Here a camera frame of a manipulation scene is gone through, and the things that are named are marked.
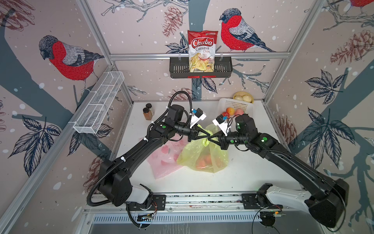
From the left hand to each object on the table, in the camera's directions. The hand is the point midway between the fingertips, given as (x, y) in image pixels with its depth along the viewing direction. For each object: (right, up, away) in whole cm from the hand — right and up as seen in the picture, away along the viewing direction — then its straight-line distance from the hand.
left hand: (210, 133), depth 67 cm
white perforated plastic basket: (+18, +17, +43) cm, 50 cm away
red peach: (+1, -17, +15) cm, 23 cm away
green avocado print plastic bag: (-2, -12, +9) cm, 15 cm away
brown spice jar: (-41, +9, +37) cm, 56 cm away
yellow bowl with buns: (+35, +24, +52) cm, 67 cm away
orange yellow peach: (+21, +11, +40) cm, 47 cm away
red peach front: (-3, -20, +13) cm, 24 cm away
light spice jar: (-40, +15, +39) cm, 58 cm away
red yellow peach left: (+17, +9, +38) cm, 42 cm away
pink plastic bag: (-25, -20, +21) cm, 39 cm away
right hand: (0, -2, +3) cm, 4 cm away
